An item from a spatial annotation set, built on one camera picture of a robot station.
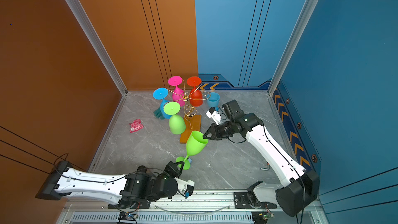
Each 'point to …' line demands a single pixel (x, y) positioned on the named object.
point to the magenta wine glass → (178, 96)
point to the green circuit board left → (127, 216)
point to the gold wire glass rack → (189, 110)
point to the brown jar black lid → (142, 168)
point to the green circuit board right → (261, 217)
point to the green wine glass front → (176, 123)
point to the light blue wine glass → (213, 99)
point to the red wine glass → (196, 97)
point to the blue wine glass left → (161, 93)
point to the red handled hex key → (266, 169)
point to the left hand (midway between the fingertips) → (181, 159)
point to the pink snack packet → (136, 125)
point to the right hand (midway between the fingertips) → (203, 137)
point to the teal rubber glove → (158, 114)
